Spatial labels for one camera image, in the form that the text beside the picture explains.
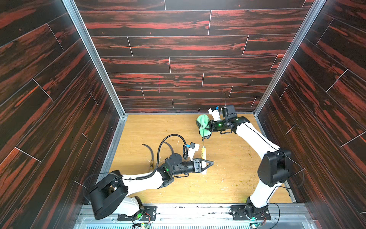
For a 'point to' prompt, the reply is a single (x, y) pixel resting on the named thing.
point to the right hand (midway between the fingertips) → (208, 125)
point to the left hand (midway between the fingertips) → (212, 167)
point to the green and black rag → (202, 122)
